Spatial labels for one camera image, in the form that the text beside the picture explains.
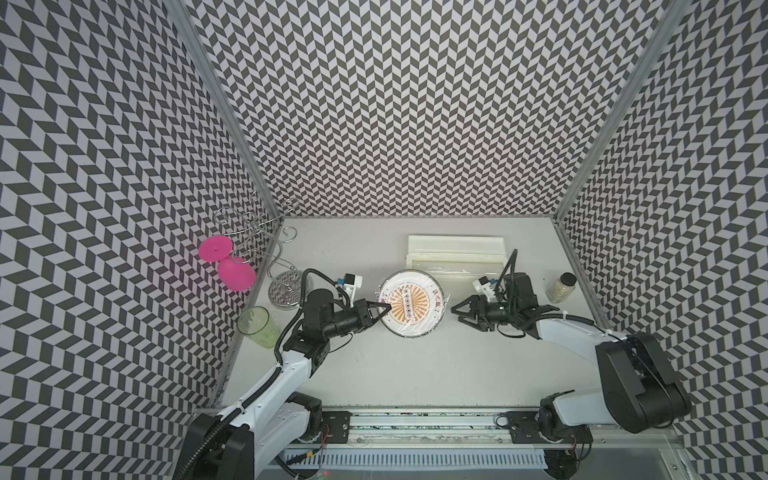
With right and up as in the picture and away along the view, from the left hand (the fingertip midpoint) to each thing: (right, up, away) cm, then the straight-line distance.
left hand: (389, 310), depth 76 cm
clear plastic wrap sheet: (+7, +2, -1) cm, 8 cm away
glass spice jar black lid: (+51, +3, +14) cm, 53 cm away
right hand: (+18, -4, +7) cm, 20 cm away
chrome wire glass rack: (-50, +20, +33) cm, 63 cm away
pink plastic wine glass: (-41, +10, +2) cm, 42 cm away
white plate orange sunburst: (+7, +3, -1) cm, 8 cm away
